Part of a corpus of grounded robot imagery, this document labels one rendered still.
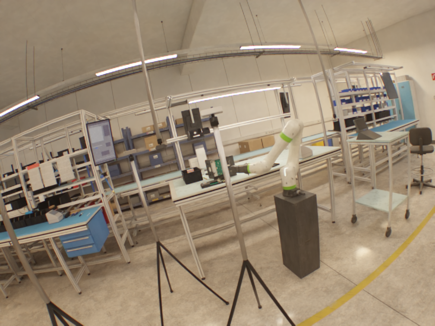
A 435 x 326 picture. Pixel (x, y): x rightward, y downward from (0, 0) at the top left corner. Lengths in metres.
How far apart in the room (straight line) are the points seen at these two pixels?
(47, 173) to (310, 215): 3.12
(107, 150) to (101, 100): 4.01
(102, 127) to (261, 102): 5.37
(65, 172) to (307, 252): 2.92
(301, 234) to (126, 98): 5.64
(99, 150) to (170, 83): 4.18
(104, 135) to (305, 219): 2.27
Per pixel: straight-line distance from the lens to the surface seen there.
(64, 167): 3.02
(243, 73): 6.97
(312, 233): 1.96
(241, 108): 6.64
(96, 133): 2.58
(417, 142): 3.71
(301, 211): 1.78
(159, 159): 5.63
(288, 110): 4.71
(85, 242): 2.49
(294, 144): 1.93
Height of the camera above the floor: 1.47
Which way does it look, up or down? 8 degrees down
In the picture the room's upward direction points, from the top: 13 degrees counter-clockwise
